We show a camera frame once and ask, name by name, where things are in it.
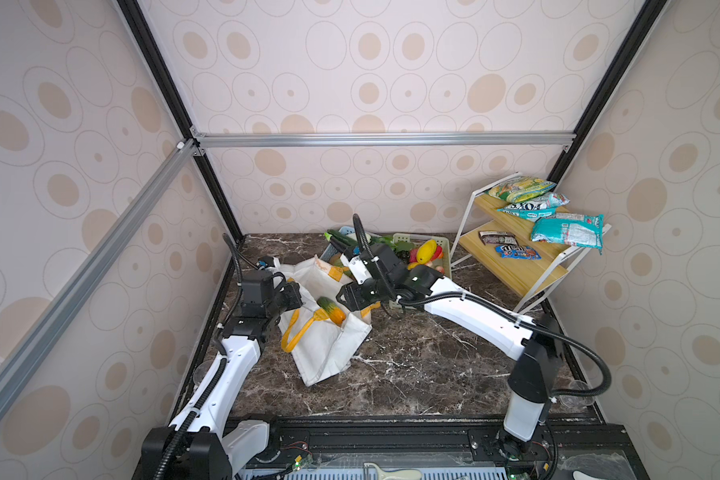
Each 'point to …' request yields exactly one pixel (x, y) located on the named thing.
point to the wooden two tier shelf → (529, 278)
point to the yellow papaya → (426, 251)
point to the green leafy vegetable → (398, 246)
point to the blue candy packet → (511, 251)
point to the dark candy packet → (496, 237)
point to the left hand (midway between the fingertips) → (304, 279)
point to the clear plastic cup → (576, 403)
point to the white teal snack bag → (532, 209)
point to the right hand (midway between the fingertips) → (345, 293)
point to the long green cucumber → (335, 234)
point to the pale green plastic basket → (441, 260)
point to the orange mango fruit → (336, 314)
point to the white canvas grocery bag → (314, 343)
